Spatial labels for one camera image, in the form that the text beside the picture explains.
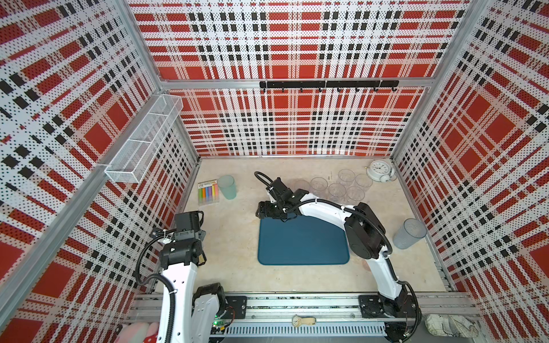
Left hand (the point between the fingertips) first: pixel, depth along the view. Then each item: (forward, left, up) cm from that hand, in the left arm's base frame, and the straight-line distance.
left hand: (196, 238), depth 75 cm
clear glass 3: (+29, -57, -11) cm, 65 cm away
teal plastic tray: (+5, -39, -15) cm, 42 cm away
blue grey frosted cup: (+3, -78, -3) cm, 79 cm away
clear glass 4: (+32, -48, -13) cm, 59 cm away
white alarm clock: (+42, -82, -12) cm, 93 cm away
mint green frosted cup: (+27, -5, -5) cm, 28 cm away
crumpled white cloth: (-25, -84, -11) cm, 88 cm away
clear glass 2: (+35, -72, -13) cm, 81 cm away
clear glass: (+39, -64, -14) cm, 76 cm away
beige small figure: (-24, -36, -13) cm, 45 cm away
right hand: (+14, -23, -8) cm, 28 cm away
